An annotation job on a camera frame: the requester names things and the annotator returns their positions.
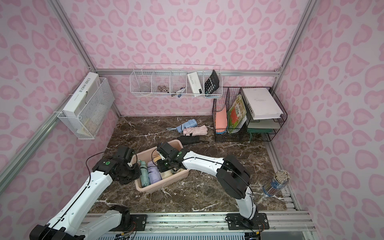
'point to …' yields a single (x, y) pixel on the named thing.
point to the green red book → (237, 115)
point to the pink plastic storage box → (146, 155)
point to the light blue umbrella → (189, 123)
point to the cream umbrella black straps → (166, 174)
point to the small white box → (195, 83)
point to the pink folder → (221, 120)
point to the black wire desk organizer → (247, 114)
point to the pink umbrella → (200, 130)
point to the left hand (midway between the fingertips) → (141, 172)
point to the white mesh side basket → (86, 126)
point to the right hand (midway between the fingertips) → (158, 167)
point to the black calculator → (212, 83)
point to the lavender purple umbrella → (154, 174)
